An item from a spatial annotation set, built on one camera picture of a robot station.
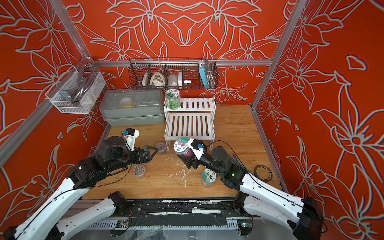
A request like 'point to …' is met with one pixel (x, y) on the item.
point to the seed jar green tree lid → (173, 99)
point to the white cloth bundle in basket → (157, 79)
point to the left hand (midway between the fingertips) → (152, 149)
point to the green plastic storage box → (130, 107)
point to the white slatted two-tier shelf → (194, 120)
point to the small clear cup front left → (139, 171)
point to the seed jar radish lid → (209, 178)
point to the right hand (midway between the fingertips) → (181, 148)
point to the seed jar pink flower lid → (181, 147)
